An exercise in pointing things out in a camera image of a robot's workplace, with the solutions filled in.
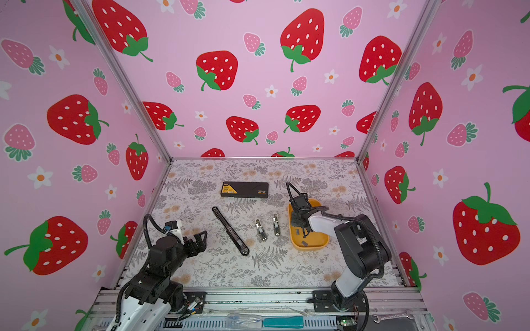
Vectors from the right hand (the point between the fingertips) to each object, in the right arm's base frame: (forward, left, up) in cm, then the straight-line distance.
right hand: (298, 217), depth 96 cm
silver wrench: (-35, -35, -2) cm, 49 cm away
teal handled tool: (-41, -1, -2) cm, 41 cm away
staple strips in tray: (-12, -3, 0) cm, 13 cm away
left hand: (-19, +39, +12) cm, 45 cm away
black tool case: (+12, +28, +3) cm, 31 cm away
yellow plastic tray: (-10, -7, +1) cm, 13 cm away
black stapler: (-18, +23, +2) cm, 29 cm away
